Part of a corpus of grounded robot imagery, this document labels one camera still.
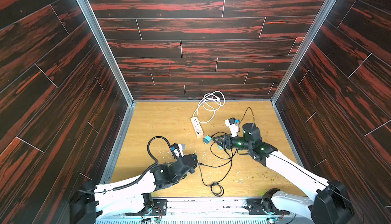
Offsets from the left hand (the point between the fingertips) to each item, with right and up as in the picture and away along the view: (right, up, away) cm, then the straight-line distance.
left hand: (197, 159), depth 78 cm
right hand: (+11, +12, +2) cm, 16 cm away
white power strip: (0, +15, +24) cm, 28 cm away
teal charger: (+6, +8, +17) cm, 20 cm away
